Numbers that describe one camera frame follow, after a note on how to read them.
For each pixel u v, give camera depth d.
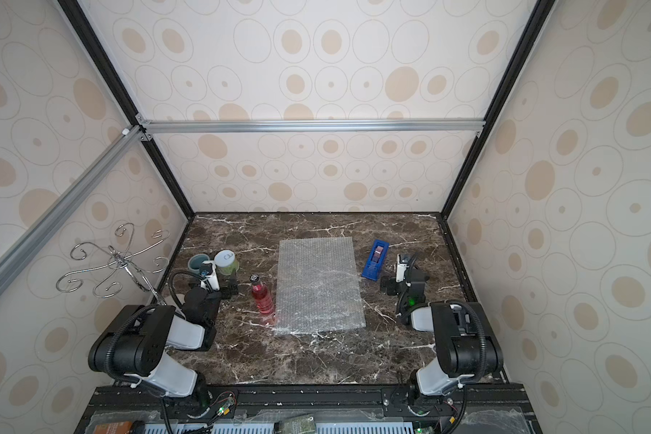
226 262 0.97
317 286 0.97
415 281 0.73
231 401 0.73
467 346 0.45
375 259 0.98
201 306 0.70
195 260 0.97
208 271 0.76
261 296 0.81
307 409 0.73
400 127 1.74
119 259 0.66
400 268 0.85
